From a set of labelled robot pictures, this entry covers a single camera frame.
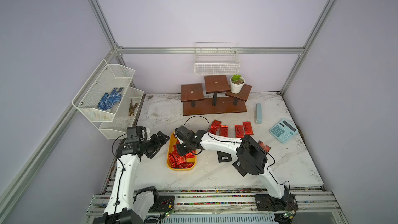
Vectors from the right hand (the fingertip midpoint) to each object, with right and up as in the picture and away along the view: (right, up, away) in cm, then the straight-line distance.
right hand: (180, 152), depth 89 cm
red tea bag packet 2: (+27, +11, +10) cm, 31 cm away
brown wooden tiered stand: (+22, +33, +18) cm, 44 cm away
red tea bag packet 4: (+43, +13, +12) cm, 47 cm away
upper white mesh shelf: (-39, +31, -12) cm, 51 cm away
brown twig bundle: (-31, +26, +5) cm, 40 cm away
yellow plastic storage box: (-5, +5, -1) cm, 7 cm away
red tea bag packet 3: (+37, +10, +10) cm, 39 cm away
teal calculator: (+66, +11, +10) cm, 67 cm away
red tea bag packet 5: (+52, +2, +4) cm, 52 cm away
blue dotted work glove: (-35, +29, -12) cm, 47 cm away
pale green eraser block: (+52, +22, +16) cm, 58 cm away
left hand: (-7, +7, -10) cm, 14 cm away
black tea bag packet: (+26, -2, -1) cm, 26 cm away
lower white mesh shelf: (-34, +21, +2) cm, 40 cm away
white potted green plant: (+35, +42, +6) cm, 55 cm away
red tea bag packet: (+21, +14, +11) cm, 28 cm away
